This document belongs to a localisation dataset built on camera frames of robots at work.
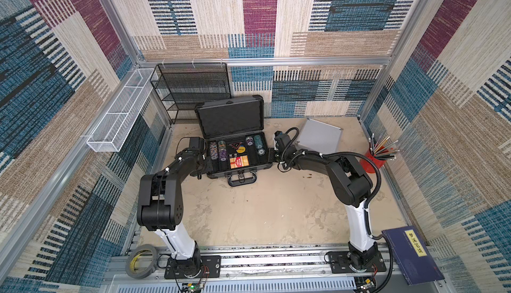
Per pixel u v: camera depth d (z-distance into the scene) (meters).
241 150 1.05
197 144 0.78
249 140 1.06
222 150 1.02
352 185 0.56
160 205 0.49
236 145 1.08
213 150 1.02
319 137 1.05
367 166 1.00
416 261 0.74
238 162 0.99
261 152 1.04
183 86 1.07
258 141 1.05
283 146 0.81
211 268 0.73
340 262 0.73
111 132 0.71
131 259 0.74
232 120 0.97
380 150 0.94
